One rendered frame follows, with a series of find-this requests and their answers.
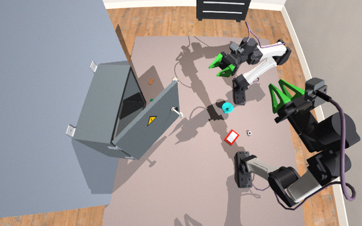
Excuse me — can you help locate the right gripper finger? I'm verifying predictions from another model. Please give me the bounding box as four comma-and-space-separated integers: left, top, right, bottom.
216, 64, 235, 78
209, 54, 223, 69

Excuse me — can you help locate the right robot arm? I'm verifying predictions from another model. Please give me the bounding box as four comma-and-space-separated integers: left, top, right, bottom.
229, 38, 292, 105

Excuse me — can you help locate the grey metal cabinet door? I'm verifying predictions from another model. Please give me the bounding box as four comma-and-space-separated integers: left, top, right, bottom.
66, 61, 183, 160

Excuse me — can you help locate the cyan funnel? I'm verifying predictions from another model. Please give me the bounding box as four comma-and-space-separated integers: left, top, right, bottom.
222, 102, 233, 113

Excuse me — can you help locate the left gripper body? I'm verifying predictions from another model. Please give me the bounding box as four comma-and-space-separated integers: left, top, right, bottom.
274, 85, 328, 135

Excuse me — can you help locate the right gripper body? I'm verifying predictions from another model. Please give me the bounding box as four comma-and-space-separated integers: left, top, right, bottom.
218, 51, 241, 76

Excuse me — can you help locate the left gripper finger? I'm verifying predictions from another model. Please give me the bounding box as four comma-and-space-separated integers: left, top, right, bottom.
269, 83, 291, 114
278, 79, 305, 101

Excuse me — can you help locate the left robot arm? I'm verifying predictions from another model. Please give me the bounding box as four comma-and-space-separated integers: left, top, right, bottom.
237, 77, 361, 207

